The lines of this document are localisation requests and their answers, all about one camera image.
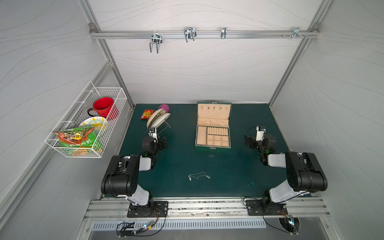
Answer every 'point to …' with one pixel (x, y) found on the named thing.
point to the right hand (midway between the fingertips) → (254, 134)
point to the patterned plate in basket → (98, 123)
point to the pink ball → (165, 107)
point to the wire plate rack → (158, 136)
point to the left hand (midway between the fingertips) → (157, 136)
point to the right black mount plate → (258, 207)
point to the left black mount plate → (148, 210)
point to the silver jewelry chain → (190, 178)
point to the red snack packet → (147, 113)
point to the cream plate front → (163, 118)
